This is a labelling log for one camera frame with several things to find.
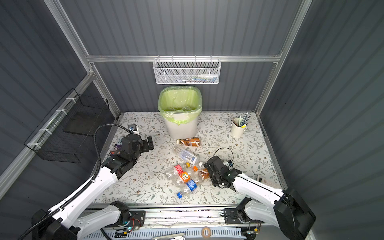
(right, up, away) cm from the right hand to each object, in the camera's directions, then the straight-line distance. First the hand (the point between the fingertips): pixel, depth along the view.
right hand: (207, 169), depth 85 cm
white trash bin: (-14, +22, +14) cm, 30 cm away
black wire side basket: (-72, +19, -15) cm, 76 cm away
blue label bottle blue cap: (-9, -7, -7) cm, 13 cm away
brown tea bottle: (-2, -1, -3) cm, 3 cm away
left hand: (-35, +19, -7) cm, 40 cm away
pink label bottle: (-19, -2, +1) cm, 19 cm away
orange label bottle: (-13, -3, -3) cm, 14 cm away
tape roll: (-1, -26, -15) cm, 30 cm away
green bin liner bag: (-18, +41, +19) cm, 48 cm away
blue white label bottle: (-13, +7, +5) cm, 16 cm away
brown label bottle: (-11, +15, +13) cm, 22 cm away
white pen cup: (+22, +22, +16) cm, 35 cm away
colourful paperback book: (-59, +10, +13) cm, 61 cm away
